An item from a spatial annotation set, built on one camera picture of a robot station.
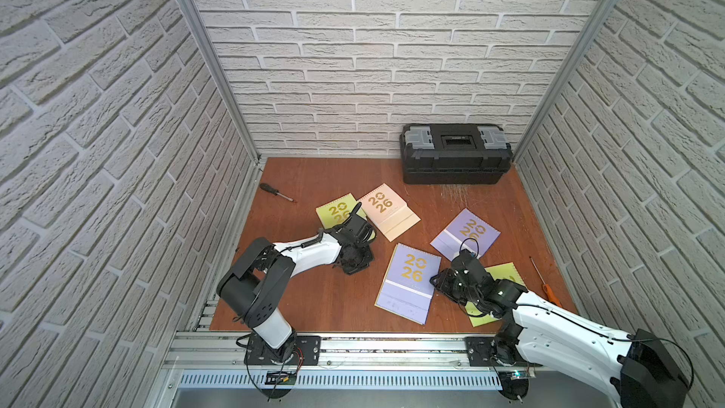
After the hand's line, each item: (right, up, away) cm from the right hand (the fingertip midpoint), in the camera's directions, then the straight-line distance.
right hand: (433, 282), depth 83 cm
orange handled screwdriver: (+35, -3, +1) cm, 35 cm away
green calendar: (-32, +20, +18) cm, 41 cm away
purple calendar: (+14, +13, +12) cm, 22 cm away
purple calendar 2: (-8, -2, 0) cm, 8 cm away
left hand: (-17, +5, +6) cm, 19 cm away
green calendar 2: (+24, +2, +5) cm, 25 cm away
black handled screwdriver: (-57, +27, +24) cm, 67 cm away
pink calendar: (-13, +19, +17) cm, 29 cm away
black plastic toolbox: (+11, +41, +16) cm, 45 cm away
